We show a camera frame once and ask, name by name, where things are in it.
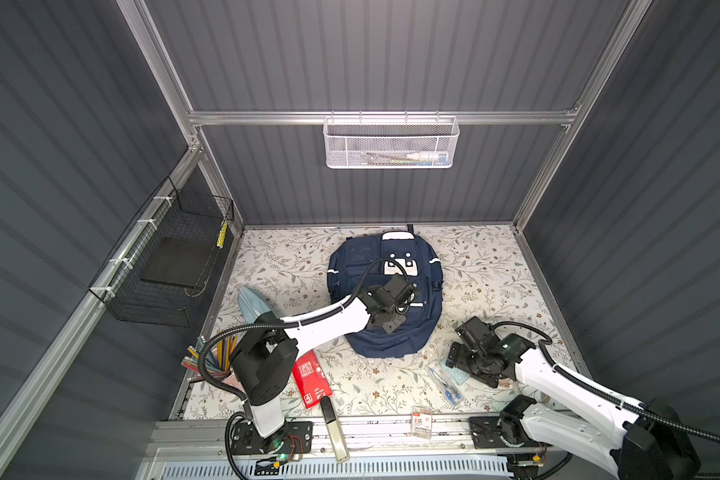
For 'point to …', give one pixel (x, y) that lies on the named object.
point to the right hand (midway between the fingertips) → (462, 367)
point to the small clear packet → (421, 422)
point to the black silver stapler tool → (334, 429)
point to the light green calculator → (459, 376)
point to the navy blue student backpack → (370, 259)
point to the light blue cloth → (251, 305)
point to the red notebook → (311, 379)
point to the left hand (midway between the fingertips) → (391, 309)
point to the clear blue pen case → (452, 394)
